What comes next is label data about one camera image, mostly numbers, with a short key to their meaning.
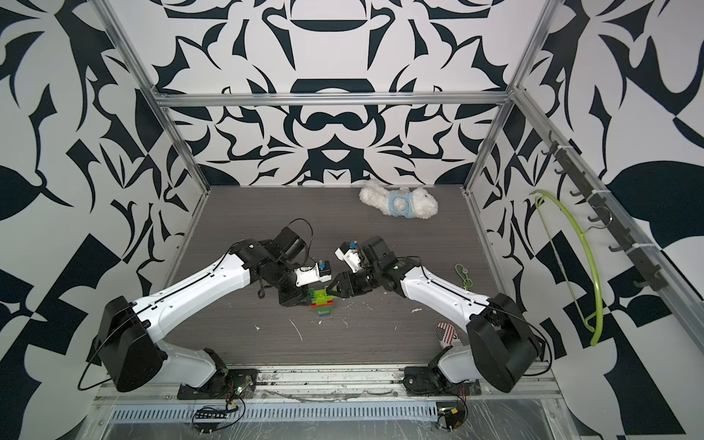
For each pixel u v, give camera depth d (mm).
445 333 806
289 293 676
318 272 684
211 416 725
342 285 713
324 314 861
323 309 862
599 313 574
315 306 775
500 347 423
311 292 760
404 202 1010
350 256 759
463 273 956
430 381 676
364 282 699
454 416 714
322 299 774
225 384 707
